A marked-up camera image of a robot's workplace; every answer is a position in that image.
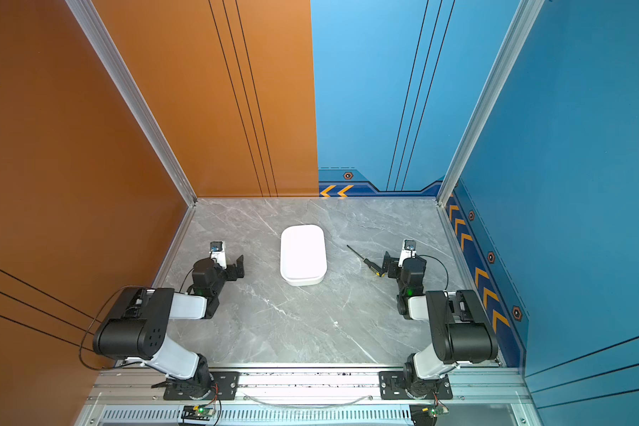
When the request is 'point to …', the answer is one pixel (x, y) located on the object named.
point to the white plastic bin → (303, 256)
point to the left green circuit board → (198, 412)
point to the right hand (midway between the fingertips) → (400, 253)
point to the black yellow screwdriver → (375, 269)
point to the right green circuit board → (426, 414)
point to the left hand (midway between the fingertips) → (228, 254)
